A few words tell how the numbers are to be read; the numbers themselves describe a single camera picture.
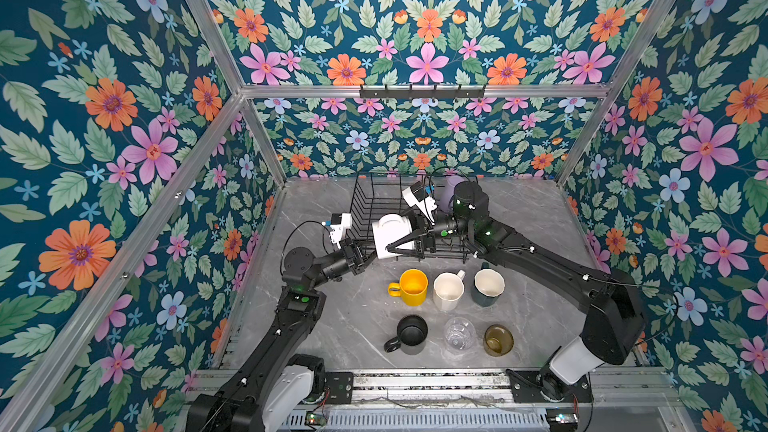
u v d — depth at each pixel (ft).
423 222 2.02
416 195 1.92
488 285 2.82
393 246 1.97
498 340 2.63
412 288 2.95
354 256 2.01
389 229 1.99
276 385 1.84
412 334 2.70
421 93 3.04
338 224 2.22
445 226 2.03
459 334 2.69
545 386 2.15
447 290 2.83
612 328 1.41
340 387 2.41
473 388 2.46
